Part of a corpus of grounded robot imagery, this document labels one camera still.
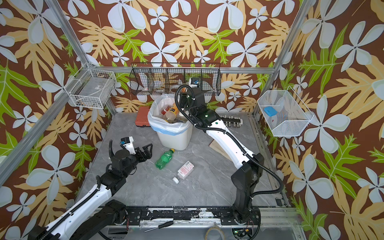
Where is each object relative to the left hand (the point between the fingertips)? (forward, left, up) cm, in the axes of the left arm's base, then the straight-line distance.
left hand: (145, 144), depth 79 cm
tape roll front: (-39, -39, -14) cm, 57 cm away
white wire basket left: (+29, +33, +14) cm, 47 cm away
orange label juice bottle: (+17, -14, +7) cm, 23 cm away
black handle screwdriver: (-34, -14, -18) cm, 41 cm away
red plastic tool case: (+38, +15, -22) cm, 46 cm away
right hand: (+17, -20, +21) cm, 34 cm away
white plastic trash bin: (+8, -18, -10) cm, 22 cm away
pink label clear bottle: (-9, -21, -15) cm, 27 cm away
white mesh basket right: (+12, -79, +12) cm, 81 cm away
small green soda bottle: (0, -9, -15) cm, 18 cm away
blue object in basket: (+19, -71, +7) cm, 74 cm away
